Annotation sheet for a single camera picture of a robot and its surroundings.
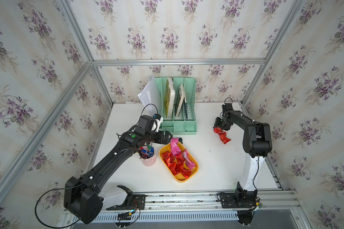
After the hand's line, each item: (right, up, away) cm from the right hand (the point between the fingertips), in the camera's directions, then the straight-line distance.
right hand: (219, 125), depth 104 cm
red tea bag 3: (-27, -24, -27) cm, 45 cm away
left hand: (-38, -4, -27) cm, 46 cm away
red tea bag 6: (0, -8, -8) cm, 11 cm away
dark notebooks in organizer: (-29, +18, -5) cm, 34 cm away
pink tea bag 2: (-24, -21, -22) cm, 39 cm away
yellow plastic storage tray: (-31, -28, -23) cm, 48 cm away
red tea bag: (-37, -17, -22) cm, 46 cm away
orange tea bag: (-27, -22, -22) cm, 41 cm away
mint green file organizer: (-29, +1, -2) cm, 30 cm away
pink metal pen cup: (-47, -19, -24) cm, 56 cm away
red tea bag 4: (-31, -17, -24) cm, 42 cm away
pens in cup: (-51, -15, -22) cm, 57 cm away
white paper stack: (-48, +19, -12) cm, 54 cm away
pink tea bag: (-33, -13, -18) cm, 39 cm away
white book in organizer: (-35, +19, -11) cm, 41 cm away
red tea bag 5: (-3, -3, -5) cm, 6 cm away
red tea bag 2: (-33, -22, -25) cm, 47 cm away
